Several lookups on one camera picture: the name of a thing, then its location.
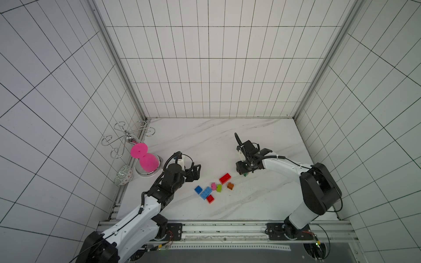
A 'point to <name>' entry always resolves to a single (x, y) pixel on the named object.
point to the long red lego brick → (225, 178)
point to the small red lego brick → (210, 199)
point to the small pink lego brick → (214, 186)
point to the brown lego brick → (230, 186)
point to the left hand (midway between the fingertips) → (192, 169)
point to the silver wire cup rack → (129, 137)
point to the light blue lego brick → (205, 193)
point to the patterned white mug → (124, 176)
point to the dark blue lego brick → (198, 189)
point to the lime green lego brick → (219, 188)
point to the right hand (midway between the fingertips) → (241, 164)
